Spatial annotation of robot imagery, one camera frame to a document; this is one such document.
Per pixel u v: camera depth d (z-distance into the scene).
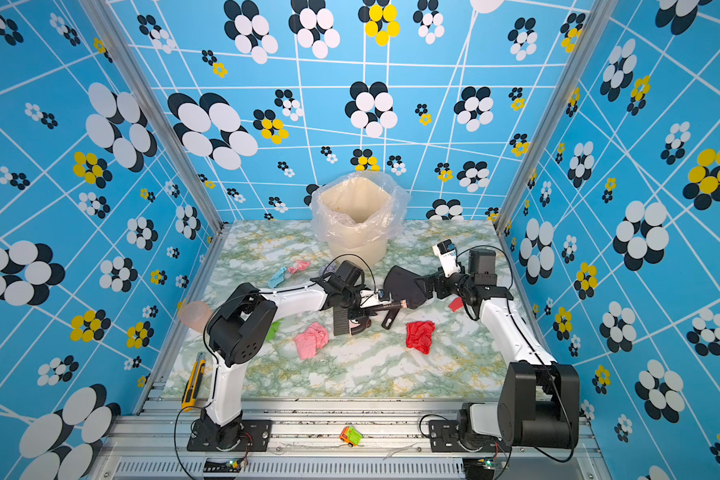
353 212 1.06
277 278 1.04
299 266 1.06
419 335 0.89
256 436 0.73
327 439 0.75
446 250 0.74
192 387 0.80
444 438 0.73
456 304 0.96
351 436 0.72
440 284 0.75
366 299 0.82
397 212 0.87
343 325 0.92
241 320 0.57
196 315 0.94
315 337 0.89
